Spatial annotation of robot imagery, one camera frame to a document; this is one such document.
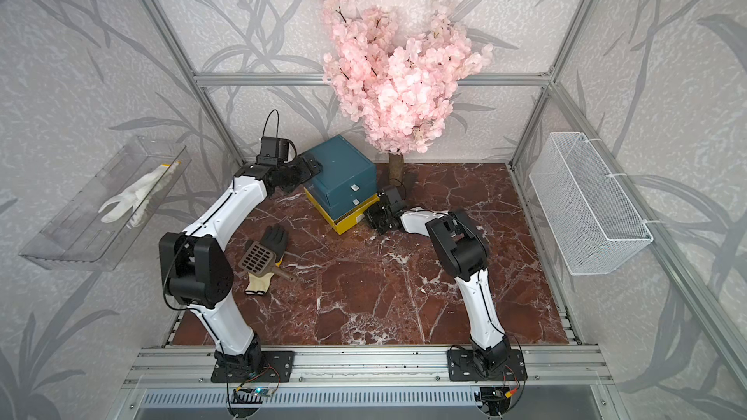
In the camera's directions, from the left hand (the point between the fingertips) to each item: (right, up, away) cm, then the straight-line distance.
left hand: (315, 171), depth 91 cm
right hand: (+12, -15, +10) cm, 22 cm away
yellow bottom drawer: (+11, -16, +6) cm, 20 cm away
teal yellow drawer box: (+11, -5, -3) cm, 12 cm away
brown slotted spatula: (-17, -28, -2) cm, 33 cm away
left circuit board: (-11, -58, -18) cm, 62 cm away
